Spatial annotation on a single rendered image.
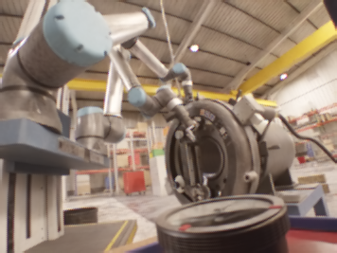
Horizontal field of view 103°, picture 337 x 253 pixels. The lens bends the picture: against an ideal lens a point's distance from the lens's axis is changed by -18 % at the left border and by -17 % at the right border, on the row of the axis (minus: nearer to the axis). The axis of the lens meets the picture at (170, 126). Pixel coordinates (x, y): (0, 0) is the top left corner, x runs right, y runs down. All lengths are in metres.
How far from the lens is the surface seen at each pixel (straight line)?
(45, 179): 0.87
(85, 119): 0.91
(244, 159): 0.78
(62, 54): 0.40
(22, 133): 0.41
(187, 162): 1.02
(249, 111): 0.79
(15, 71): 0.53
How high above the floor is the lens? 0.53
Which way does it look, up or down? 17 degrees up
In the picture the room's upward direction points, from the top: 9 degrees counter-clockwise
